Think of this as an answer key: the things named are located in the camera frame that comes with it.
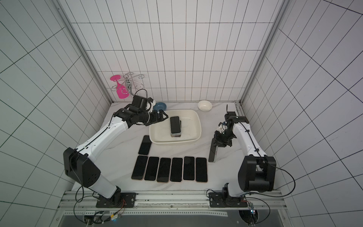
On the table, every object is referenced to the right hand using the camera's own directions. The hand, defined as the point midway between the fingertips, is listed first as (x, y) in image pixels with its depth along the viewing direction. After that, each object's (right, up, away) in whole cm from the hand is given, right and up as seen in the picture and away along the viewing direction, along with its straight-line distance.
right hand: (210, 143), depth 82 cm
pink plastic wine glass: (-64, +34, +26) cm, 77 cm away
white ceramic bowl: (+2, +24, +31) cm, 39 cm away
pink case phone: (-28, -17, +2) cm, 32 cm away
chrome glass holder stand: (-53, +38, +11) cm, 66 cm away
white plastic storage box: (-33, +3, +19) cm, 38 cm away
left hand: (-29, +13, -2) cm, 32 cm away
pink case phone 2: (-20, -17, +2) cm, 26 cm away
